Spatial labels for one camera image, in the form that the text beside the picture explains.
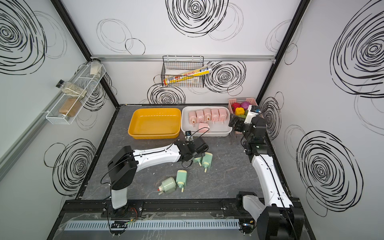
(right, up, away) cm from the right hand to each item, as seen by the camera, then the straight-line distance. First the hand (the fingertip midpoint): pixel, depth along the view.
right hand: (240, 116), depth 76 cm
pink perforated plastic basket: (+21, +12, +39) cm, 46 cm away
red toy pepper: (+7, +8, +36) cm, 37 cm away
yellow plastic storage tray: (-56, -5, +33) cm, 65 cm away
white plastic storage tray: (-7, -9, +28) cm, 30 cm away
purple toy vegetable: (+15, +9, +36) cm, 40 cm away
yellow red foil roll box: (-34, +22, +10) cm, 42 cm away
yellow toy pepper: (+9, +4, +31) cm, 33 cm away
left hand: (-22, -21, +10) cm, 32 cm away
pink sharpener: (-14, +1, +29) cm, 32 cm away
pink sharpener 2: (-9, +1, +29) cm, 30 cm away
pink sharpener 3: (-3, +1, +29) cm, 29 cm away
